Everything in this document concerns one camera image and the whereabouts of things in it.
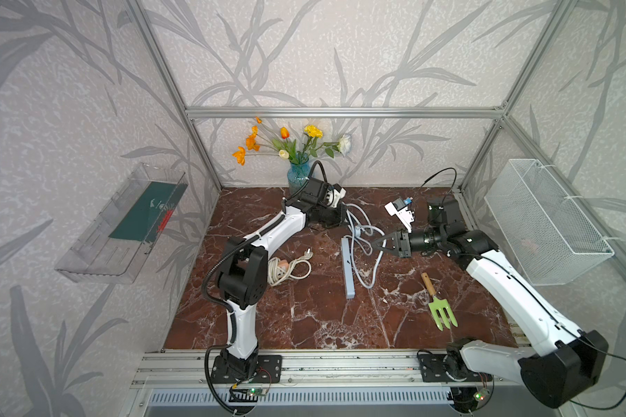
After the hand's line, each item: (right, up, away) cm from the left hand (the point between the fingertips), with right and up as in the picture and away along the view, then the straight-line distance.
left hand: (356, 221), depth 86 cm
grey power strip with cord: (-2, -20, +3) cm, 20 cm away
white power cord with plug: (-26, -18, -1) cm, 32 cm away
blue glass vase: (-23, +19, +24) cm, 38 cm away
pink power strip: (-25, -16, +2) cm, 30 cm away
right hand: (+3, -5, -18) cm, 19 cm away
